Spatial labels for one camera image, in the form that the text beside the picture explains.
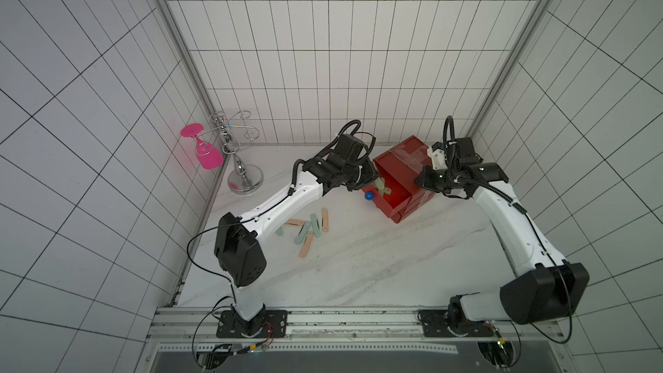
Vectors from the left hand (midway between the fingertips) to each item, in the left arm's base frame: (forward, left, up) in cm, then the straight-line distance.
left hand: (375, 180), depth 77 cm
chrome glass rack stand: (+17, +51, -24) cm, 59 cm away
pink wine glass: (+13, +57, -5) cm, 59 cm away
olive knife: (+2, -5, -8) cm, 9 cm away
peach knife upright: (-1, +16, -24) cm, 29 cm away
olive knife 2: (-1, -1, 0) cm, 2 cm away
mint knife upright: (-4, +19, -24) cm, 31 cm away
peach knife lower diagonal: (-10, +23, -26) cm, 36 cm away
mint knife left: (-6, +33, -25) cm, 41 cm away
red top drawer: (-6, -6, -4) cm, 9 cm away
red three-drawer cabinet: (+8, -11, -2) cm, 14 cm away
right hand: (+3, -14, -3) cm, 15 cm away
